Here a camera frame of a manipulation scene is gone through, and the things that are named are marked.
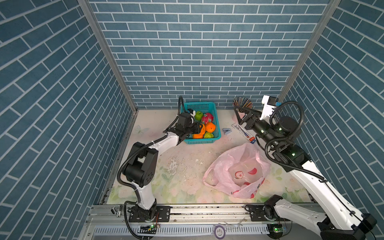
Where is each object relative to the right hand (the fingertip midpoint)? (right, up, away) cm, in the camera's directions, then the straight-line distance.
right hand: (237, 106), depth 59 cm
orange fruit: (-8, -10, +40) cm, 42 cm away
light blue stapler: (+5, -13, +49) cm, 51 cm away
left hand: (-14, -8, +33) cm, 37 cm away
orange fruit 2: (-15, -15, +39) cm, 44 cm away
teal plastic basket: (-7, +5, +55) cm, 56 cm away
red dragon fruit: (-9, -3, +46) cm, 47 cm away
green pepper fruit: (-9, -15, +39) cm, 42 cm away
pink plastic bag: (+9, -36, +29) cm, 47 cm away
